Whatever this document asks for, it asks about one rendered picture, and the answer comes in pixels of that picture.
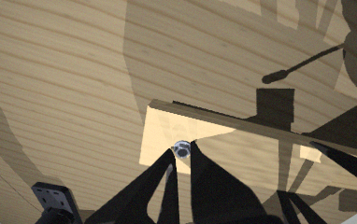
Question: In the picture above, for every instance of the light wooden slat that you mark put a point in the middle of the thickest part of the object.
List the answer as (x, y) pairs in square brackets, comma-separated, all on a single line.
[(255, 157)]

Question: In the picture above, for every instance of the grey metal nut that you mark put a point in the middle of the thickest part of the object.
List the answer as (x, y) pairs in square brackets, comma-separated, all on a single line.
[(182, 149)]

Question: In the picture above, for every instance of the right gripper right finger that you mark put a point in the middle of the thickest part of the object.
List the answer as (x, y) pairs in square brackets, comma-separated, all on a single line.
[(216, 195)]

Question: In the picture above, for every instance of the pale yellow flat bar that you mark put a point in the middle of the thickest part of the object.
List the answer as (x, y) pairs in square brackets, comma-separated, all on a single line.
[(345, 180)]

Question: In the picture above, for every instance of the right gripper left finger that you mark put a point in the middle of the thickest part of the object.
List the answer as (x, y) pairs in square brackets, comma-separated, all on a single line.
[(130, 205)]

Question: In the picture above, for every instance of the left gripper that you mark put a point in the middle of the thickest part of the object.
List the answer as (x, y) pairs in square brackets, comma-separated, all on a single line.
[(345, 160)]

